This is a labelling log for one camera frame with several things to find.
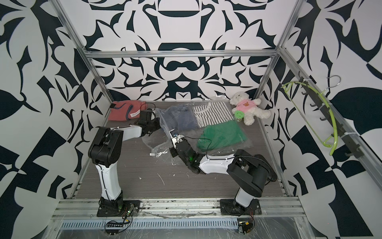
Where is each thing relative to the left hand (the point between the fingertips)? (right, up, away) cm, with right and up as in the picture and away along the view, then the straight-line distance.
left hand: (163, 119), depth 103 cm
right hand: (+8, -9, -19) cm, 22 cm away
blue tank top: (+11, +2, 0) cm, 12 cm away
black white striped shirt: (+37, +5, +9) cm, 38 cm away
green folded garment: (+33, -12, -3) cm, 35 cm away
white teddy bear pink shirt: (+60, +9, +4) cm, 61 cm away
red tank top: (-29, +7, +9) cm, 31 cm away
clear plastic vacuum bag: (+1, -13, -22) cm, 26 cm away
